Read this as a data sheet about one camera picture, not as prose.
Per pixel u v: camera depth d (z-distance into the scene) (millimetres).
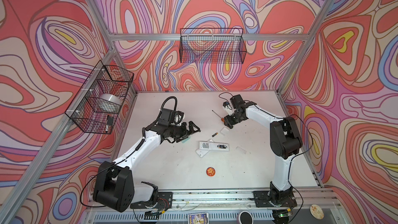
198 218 677
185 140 928
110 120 727
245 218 653
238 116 822
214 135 959
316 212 703
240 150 905
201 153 868
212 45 967
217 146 885
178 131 727
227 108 888
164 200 727
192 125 734
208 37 868
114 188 406
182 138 801
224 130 982
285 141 524
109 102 700
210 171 822
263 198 730
